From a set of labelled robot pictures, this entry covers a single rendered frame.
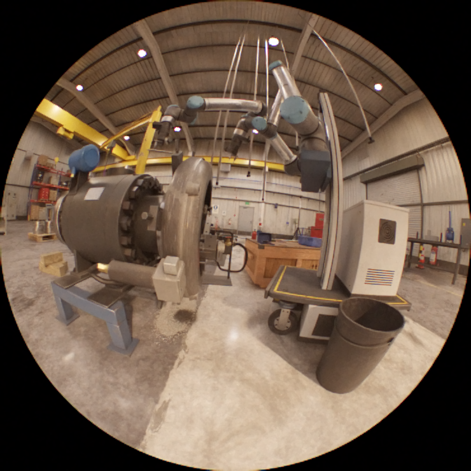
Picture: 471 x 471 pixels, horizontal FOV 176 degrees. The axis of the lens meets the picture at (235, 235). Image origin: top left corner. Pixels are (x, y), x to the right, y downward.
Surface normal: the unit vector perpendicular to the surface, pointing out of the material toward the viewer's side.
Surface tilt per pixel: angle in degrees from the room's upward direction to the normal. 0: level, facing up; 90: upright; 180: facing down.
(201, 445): 0
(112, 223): 91
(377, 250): 90
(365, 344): 93
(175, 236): 93
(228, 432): 0
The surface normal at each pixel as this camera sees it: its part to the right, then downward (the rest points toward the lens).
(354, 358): -0.79, 0.01
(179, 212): 0.14, -0.06
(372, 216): -0.40, 0.02
